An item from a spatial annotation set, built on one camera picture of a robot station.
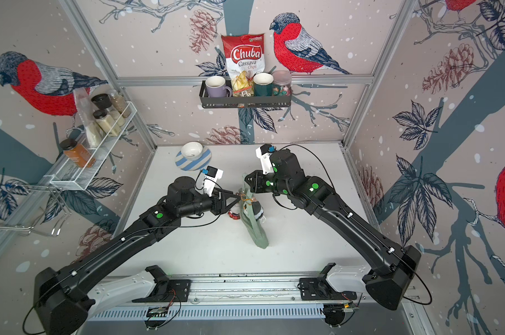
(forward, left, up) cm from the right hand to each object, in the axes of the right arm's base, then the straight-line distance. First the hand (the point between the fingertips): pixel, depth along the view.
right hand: (244, 177), depth 67 cm
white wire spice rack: (+2, +58, 0) cm, 58 cm away
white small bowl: (+38, +34, -27) cm, 58 cm away
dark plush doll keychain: (-4, -4, -15) cm, 16 cm away
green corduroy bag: (-10, -3, -15) cm, 18 cm away
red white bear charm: (-3, +5, -22) cm, 23 cm away
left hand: (-3, +2, -5) cm, 6 cm away
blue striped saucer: (+30, +32, -31) cm, 54 cm away
